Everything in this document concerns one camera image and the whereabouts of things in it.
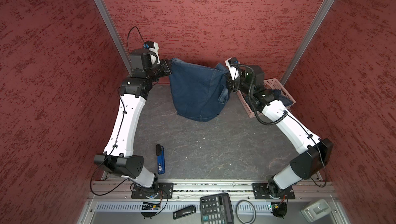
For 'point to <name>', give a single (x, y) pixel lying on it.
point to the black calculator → (216, 209)
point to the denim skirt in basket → (277, 94)
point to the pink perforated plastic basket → (273, 84)
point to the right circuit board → (279, 209)
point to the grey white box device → (315, 209)
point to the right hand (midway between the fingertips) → (224, 74)
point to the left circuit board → (148, 206)
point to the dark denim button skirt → (201, 93)
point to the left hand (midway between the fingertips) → (171, 65)
